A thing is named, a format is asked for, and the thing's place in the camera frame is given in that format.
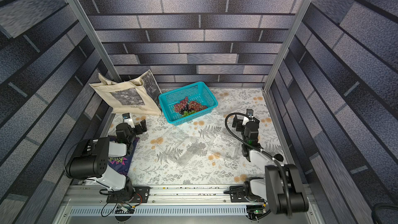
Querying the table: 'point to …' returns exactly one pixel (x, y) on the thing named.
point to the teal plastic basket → (187, 103)
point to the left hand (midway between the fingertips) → (138, 119)
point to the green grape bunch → (186, 113)
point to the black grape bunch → (185, 109)
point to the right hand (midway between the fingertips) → (244, 115)
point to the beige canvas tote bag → (140, 96)
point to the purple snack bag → (122, 163)
